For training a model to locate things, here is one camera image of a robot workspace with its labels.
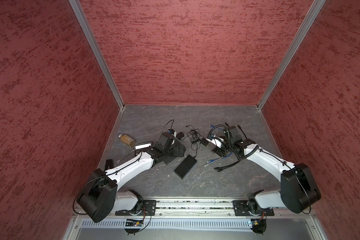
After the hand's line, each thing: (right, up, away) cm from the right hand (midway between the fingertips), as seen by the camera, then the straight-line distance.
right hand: (215, 147), depth 88 cm
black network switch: (-19, -12, -3) cm, 23 cm away
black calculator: (-45, 0, +5) cm, 46 cm away
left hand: (-22, -2, -3) cm, 23 cm away
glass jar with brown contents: (-54, +3, +6) cm, 55 cm away
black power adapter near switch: (-22, +5, +14) cm, 26 cm away
